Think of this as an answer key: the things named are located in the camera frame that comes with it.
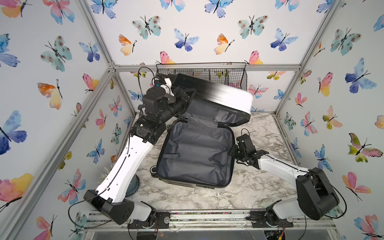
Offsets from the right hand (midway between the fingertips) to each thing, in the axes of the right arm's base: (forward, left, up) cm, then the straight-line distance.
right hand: (230, 148), depth 89 cm
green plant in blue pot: (-23, +52, -5) cm, 57 cm away
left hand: (0, +19, +42) cm, 46 cm away
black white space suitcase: (+1, +20, -6) cm, 21 cm away
